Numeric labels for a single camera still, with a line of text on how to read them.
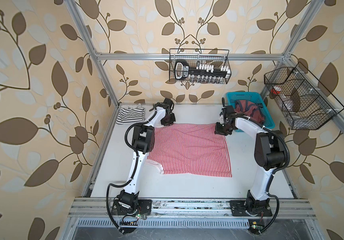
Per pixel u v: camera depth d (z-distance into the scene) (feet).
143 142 2.19
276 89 2.87
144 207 2.42
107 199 2.51
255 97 3.76
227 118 2.46
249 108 3.51
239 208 2.40
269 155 1.71
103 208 2.49
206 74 2.76
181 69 2.75
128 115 3.65
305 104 2.41
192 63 2.58
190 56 2.93
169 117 3.10
